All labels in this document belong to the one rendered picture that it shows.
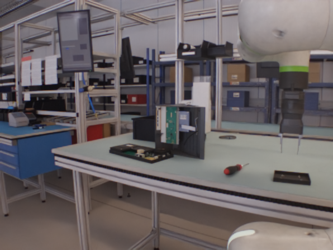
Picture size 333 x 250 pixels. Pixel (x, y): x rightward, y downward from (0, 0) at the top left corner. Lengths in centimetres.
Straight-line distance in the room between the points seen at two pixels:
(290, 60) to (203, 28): 481
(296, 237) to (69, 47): 212
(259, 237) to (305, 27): 32
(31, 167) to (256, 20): 222
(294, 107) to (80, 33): 179
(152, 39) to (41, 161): 444
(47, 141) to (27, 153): 22
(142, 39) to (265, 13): 600
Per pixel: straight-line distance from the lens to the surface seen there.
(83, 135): 259
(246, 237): 43
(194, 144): 105
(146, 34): 632
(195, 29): 567
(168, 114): 109
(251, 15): 40
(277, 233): 44
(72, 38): 225
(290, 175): 88
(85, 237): 150
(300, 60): 85
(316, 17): 41
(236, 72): 471
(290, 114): 86
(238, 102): 467
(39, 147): 241
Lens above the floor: 126
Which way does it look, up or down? 7 degrees down
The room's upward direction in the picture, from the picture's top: straight up
